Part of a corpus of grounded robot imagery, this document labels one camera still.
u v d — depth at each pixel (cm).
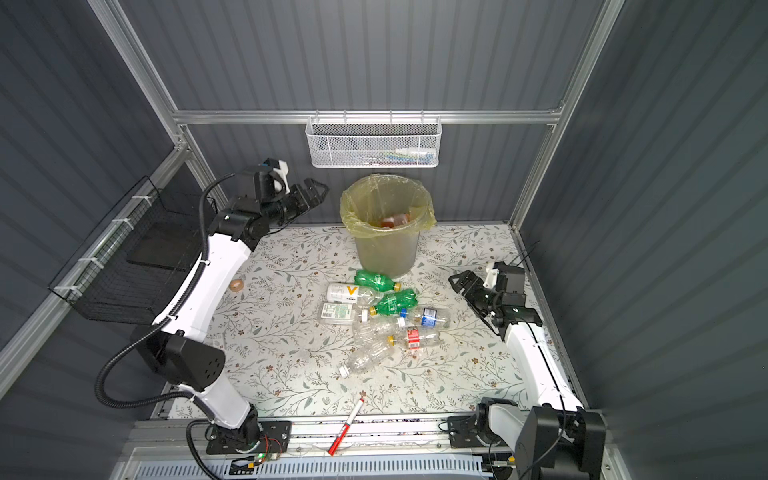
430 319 89
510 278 62
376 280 99
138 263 74
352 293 94
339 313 91
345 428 74
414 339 85
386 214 104
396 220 94
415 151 91
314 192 68
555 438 39
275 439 72
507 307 60
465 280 74
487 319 69
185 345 42
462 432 74
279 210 63
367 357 86
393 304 93
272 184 60
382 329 89
